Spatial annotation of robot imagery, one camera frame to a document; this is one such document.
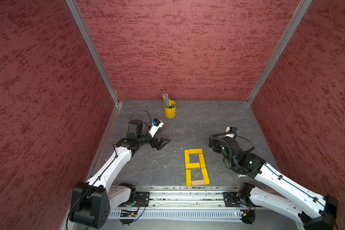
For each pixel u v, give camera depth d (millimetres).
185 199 762
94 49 880
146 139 684
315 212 394
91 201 388
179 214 775
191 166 864
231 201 741
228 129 676
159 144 708
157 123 683
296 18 751
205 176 812
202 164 858
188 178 812
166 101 1033
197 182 800
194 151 921
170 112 1045
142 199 734
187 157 878
